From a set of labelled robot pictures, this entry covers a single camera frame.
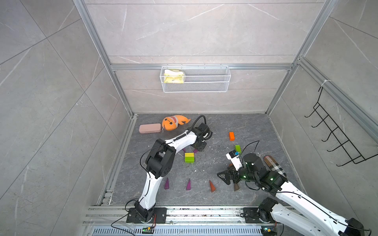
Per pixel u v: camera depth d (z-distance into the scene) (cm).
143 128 108
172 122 104
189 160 91
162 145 57
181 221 73
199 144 86
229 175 66
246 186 67
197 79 101
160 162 54
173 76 88
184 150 98
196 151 98
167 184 82
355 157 58
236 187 82
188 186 83
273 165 88
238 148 98
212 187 82
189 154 96
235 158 67
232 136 104
